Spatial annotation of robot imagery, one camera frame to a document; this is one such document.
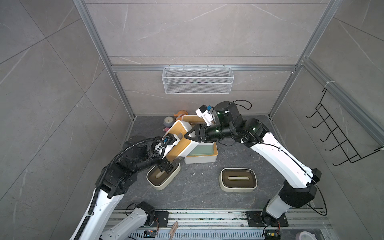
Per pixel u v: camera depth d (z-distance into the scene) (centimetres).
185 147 57
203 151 89
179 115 111
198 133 52
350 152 60
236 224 73
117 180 38
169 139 46
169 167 52
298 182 40
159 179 80
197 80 100
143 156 44
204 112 56
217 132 51
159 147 47
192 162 93
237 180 79
